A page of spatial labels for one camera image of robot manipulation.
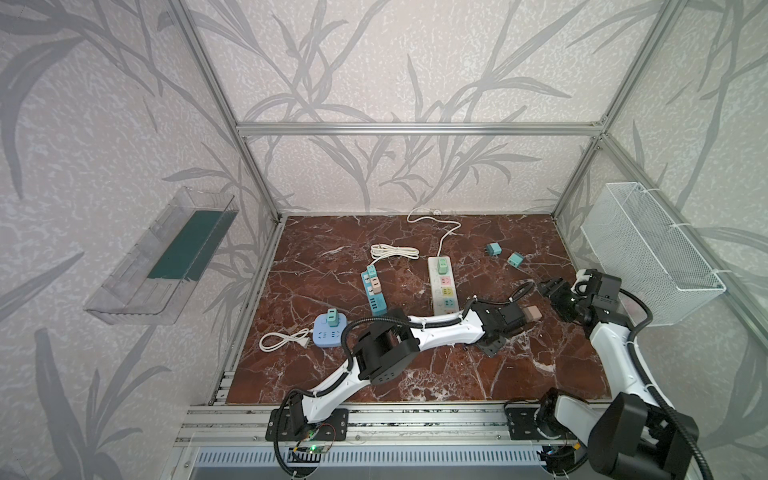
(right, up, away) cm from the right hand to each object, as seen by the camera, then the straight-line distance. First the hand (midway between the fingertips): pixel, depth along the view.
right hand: (545, 280), depth 85 cm
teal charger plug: (-51, +2, +10) cm, 52 cm away
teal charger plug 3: (-1, +5, +20) cm, 20 cm away
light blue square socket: (-64, -15, +3) cm, 65 cm away
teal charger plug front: (-62, -11, +1) cm, 62 cm away
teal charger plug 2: (-8, +8, +22) cm, 25 cm away
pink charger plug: (-50, -3, +8) cm, 50 cm away
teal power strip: (-49, -8, +8) cm, 51 cm away
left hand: (-15, -17, +2) cm, 23 cm away
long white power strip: (-28, -5, +11) cm, 30 cm away
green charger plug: (-28, +3, +12) cm, 31 cm away
